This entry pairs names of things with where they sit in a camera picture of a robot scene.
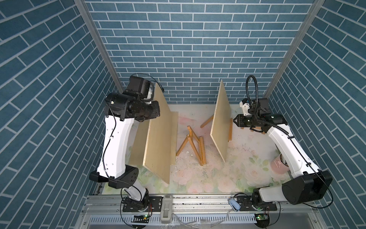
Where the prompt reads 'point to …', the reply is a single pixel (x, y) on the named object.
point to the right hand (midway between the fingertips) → (237, 120)
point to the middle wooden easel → (198, 145)
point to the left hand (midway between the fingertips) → (162, 111)
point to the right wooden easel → (230, 128)
